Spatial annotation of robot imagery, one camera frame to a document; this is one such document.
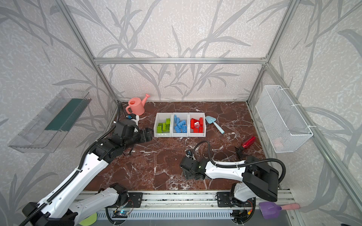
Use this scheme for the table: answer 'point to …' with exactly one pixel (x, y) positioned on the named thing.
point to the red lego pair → (201, 119)
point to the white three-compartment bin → (161, 117)
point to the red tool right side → (245, 144)
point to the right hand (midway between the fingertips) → (190, 166)
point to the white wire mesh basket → (285, 127)
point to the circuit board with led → (120, 213)
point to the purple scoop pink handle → (271, 210)
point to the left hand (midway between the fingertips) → (150, 128)
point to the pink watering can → (136, 106)
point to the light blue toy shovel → (210, 120)
